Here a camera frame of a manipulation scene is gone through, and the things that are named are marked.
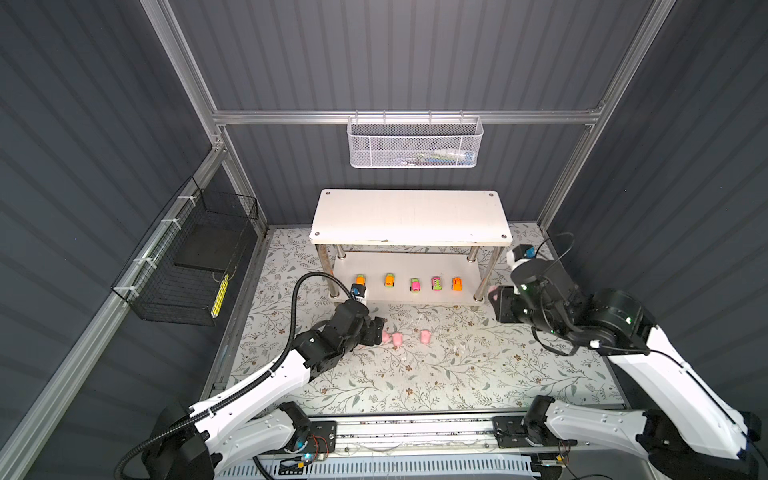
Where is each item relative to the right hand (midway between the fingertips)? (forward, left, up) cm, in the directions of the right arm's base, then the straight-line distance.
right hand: (494, 300), depth 63 cm
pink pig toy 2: (+4, +21, -30) cm, 37 cm away
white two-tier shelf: (+42, +16, -30) cm, 54 cm away
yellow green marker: (+3, +62, -2) cm, 62 cm away
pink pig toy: (+5, +25, -29) cm, 38 cm away
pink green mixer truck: (+19, +15, -23) cm, 34 cm away
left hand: (+5, +27, -17) cm, 33 cm away
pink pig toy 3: (+5, +13, -29) cm, 32 cm away
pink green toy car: (+19, +9, -23) cm, 31 cm away
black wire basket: (+9, +74, -2) cm, 75 cm away
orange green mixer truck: (+21, +33, -21) cm, 44 cm away
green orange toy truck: (+21, +23, -22) cm, 38 cm away
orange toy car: (+20, +2, -23) cm, 30 cm away
